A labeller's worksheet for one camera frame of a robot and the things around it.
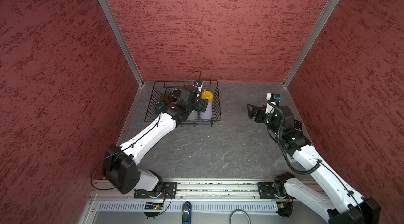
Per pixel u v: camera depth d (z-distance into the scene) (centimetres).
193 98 61
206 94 98
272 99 64
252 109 68
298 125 95
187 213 64
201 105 71
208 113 93
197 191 76
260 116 66
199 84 68
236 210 69
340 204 40
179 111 55
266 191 74
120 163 40
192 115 94
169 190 74
